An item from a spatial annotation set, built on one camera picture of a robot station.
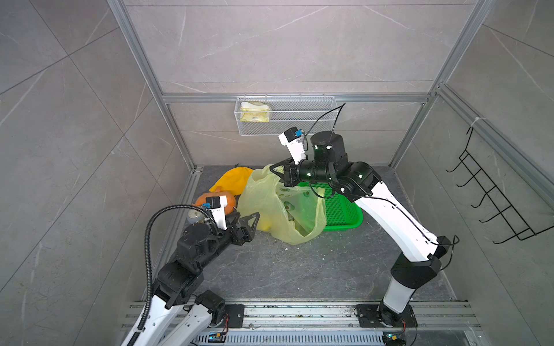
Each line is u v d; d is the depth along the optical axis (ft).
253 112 2.83
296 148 1.76
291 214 2.90
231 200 2.93
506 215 2.09
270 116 2.88
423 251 1.38
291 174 1.72
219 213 1.79
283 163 1.82
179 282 1.43
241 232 1.80
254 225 1.91
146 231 1.51
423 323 2.39
